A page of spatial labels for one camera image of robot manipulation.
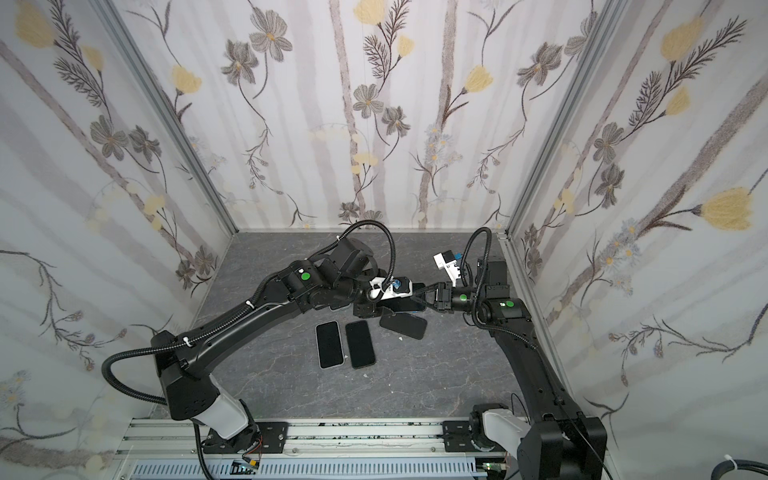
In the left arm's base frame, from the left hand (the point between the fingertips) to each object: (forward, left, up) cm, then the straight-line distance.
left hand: (389, 287), depth 71 cm
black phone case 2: (+4, -7, -28) cm, 29 cm away
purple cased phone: (-3, +18, -27) cm, 33 cm away
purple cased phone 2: (-3, +8, -28) cm, 29 cm away
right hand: (-3, -5, +1) cm, 6 cm away
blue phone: (-2, -3, -4) cm, 6 cm away
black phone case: (-3, +8, -28) cm, 29 cm away
